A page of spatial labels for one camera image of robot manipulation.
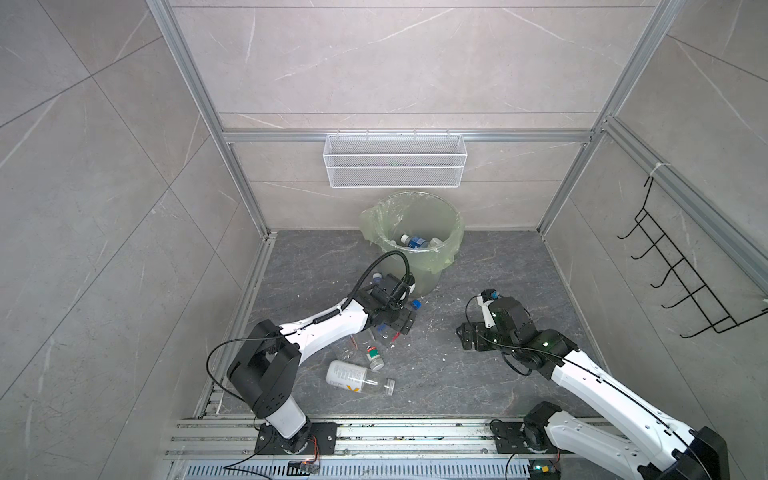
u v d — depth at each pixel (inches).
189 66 29.6
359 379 30.4
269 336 18.3
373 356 32.9
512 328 23.0
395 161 39.7
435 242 36.3
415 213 37.5
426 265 32.7
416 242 39.7
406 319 30.4
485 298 28.2
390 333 33.9
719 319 23.0
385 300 25.9
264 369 17.3
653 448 16.1
